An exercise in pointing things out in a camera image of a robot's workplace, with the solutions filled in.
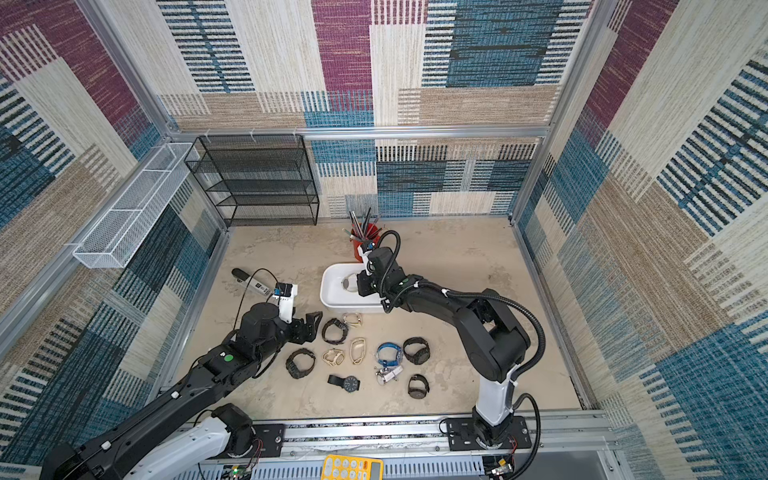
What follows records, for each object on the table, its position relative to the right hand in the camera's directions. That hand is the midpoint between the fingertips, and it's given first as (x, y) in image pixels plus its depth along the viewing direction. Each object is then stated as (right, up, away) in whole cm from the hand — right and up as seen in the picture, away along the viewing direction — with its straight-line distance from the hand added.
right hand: (364, 279), depth 93 cm
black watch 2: (+16, -20, -9) cm, 27 cm away
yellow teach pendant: (-1, -41, -23) cm, 47 cm away
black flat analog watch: (-3, -27, -11) cm, 29 cm away
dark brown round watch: (+15, -28, -14) cm, 35 cm away
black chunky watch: (-19, -22, -11) cm, 31 cm away
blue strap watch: (+6, -23, -8) cm, 25 cm away
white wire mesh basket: (-57, +13, -20) cm, 62 cm away
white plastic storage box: (-8, -4, +3) cm, 10 cm away
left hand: (-13, -7, -13) cm, 20 cm away
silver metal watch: (+7, -24, -11) cm, 28 cm away
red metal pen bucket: (-2, +14, +12) cm, 18 cm away
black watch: (-8, -12, -4) cm, 15 cm away
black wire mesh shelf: (-40, +34, +16) cm, 55 cm away
